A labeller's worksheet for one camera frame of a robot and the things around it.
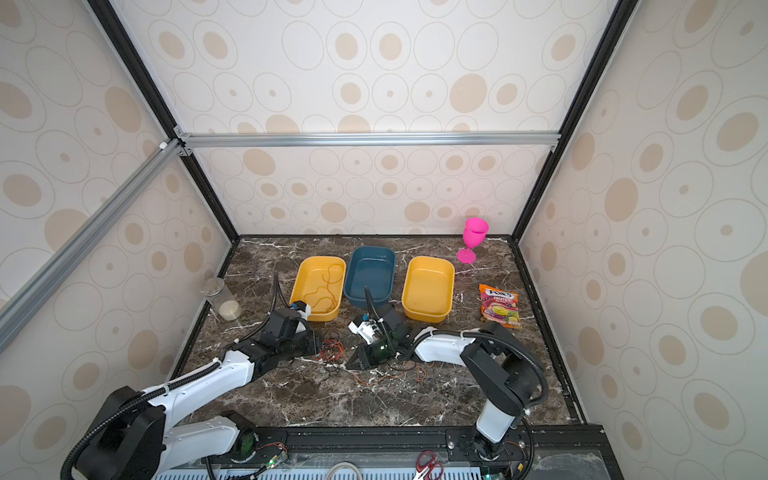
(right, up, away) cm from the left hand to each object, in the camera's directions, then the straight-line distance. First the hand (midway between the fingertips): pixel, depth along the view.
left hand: (332, 334), depth 85 cm
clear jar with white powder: (-38, +8, +11) cm, 40 cm away
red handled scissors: (+25, -29, -15) cm, 41 cm away
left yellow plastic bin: (-9, +14, +21) cm, 26 cm away
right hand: (+6, -8, -4) cm, 11 cm away
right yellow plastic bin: (+30, +11, +18) cm, 37 cm away
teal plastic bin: (+10, +19, +27) cm, 34 cm away
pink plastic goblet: (+46, +31, +17) cm, 58 cm away
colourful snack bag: (+52, +6, +11) cm, 54 cm away
